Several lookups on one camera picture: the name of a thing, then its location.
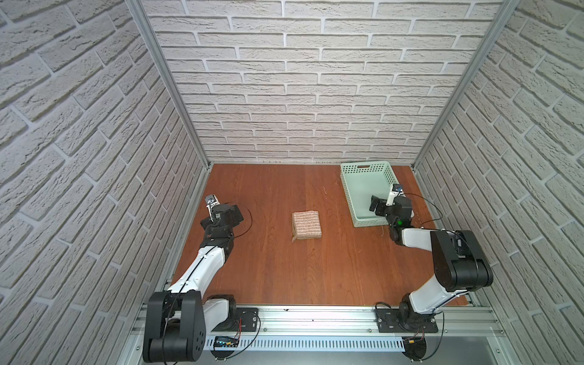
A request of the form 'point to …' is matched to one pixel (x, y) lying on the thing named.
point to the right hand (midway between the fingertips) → (377, 195)
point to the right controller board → (414, 347)
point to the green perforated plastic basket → (360, 182)
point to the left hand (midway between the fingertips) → (219, 206)
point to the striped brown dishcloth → (306, 225)
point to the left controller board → (225, 341)
